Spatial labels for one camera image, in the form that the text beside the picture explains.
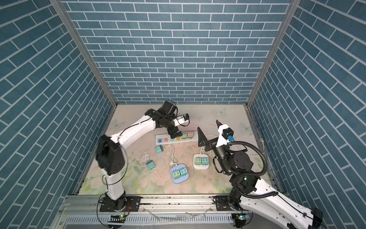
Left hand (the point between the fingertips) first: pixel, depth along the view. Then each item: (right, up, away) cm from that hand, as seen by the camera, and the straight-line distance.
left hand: (182, 128), depth 88 cm
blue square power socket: (0, -28, -8) cm, 29 cm away
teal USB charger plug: (+14, -19, -6) cm, 24 cm away
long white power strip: (-11, -8, +8) cm, 16 cm away
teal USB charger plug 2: (-15, -14, +4) cm, 21 cm away
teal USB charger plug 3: (-19, -22, -2) cm, 29 cm away
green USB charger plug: (+10, -19, -6) cm, 22 cm away
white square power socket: (+11, -23, -4) cm, 26 cm away
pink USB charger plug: (+5, -5, +5) cm, 9 cm away
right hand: (+14, +3, -28) cm, 32 cm away
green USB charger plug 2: (+1, -23, -11) cm, 26 cm away
